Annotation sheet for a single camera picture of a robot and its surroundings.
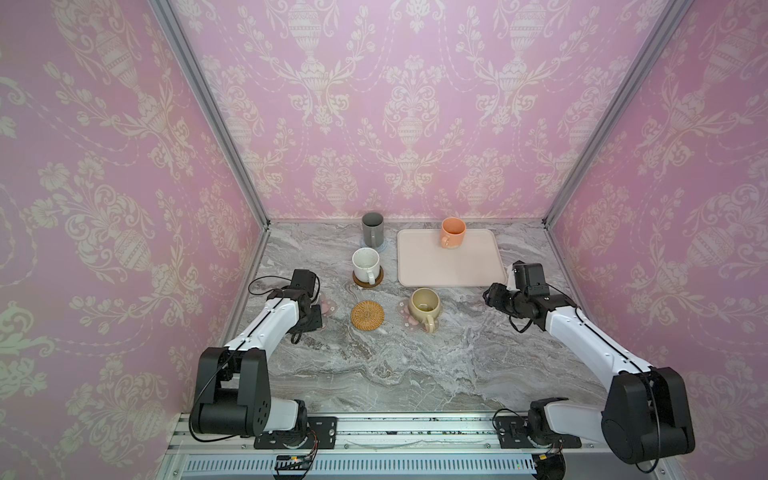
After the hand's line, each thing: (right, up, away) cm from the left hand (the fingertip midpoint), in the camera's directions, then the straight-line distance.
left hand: (308, 324), depth 89 cm
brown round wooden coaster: (+17, +11, +9) cm, 22 cm away
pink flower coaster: (+4, +4, +9) cm, 10 cm away
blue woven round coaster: (+21, +23, +24) cm, 39 cm away
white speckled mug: (+16, +17, +14) cm, 27 cm away
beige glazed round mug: (+35, +4, +6) cm, 36 cm away
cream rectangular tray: (+36, +18, +19) cm, 45 cm away
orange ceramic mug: (+47, +28, +20) cm, 58 cm away
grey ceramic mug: (+18, +29, +17) cm, 39 cm away
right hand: (+54, +9, 0) cm, 55 cm away
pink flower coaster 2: (+30, 0, +6) cm, 30 cm away
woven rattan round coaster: (+17, +1, +6) cm, 18 cm away
